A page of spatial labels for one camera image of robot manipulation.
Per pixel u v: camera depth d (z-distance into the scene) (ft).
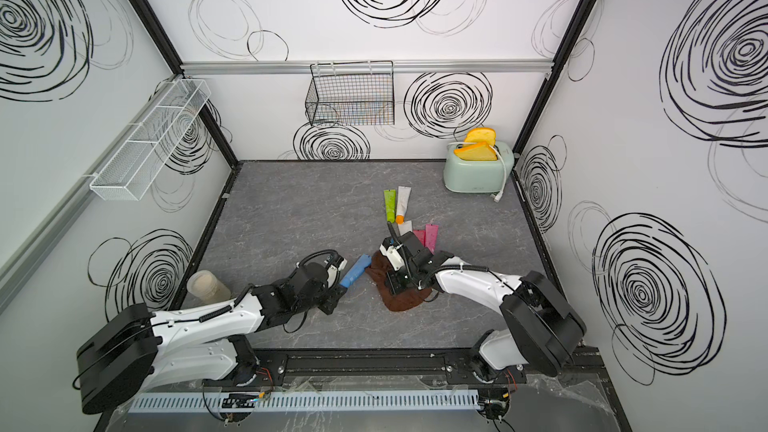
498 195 3.46
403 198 3.53
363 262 2.98
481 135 3.26
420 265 2.19
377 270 2.77
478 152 3.15
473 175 3.28
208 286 2.57
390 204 3.45
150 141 2.37
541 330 1.38
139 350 1.37
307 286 2.07
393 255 2.57
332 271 2.36
